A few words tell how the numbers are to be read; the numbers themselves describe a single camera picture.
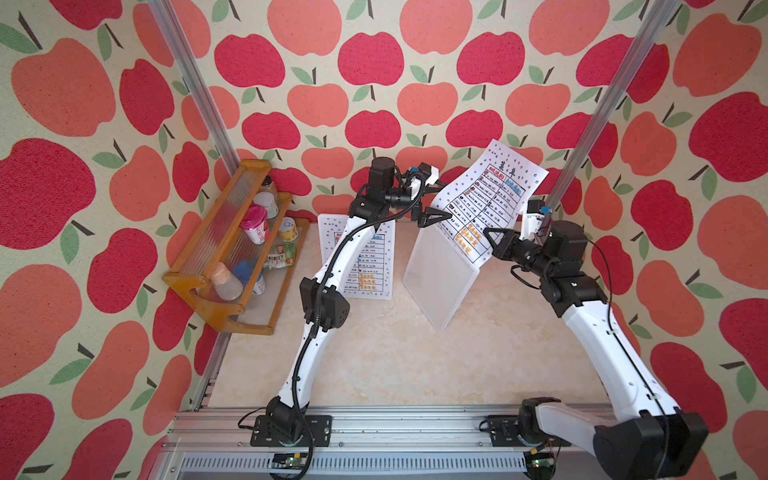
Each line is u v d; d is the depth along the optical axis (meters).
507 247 0.63
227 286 0.77
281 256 1.07
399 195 0.73
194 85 0.81
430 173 0.66
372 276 0.95
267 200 0.99
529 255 0.61
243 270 0.89
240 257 0.93
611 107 0.86
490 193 0.73
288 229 1.11
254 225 0.88
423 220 0.72
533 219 0.64
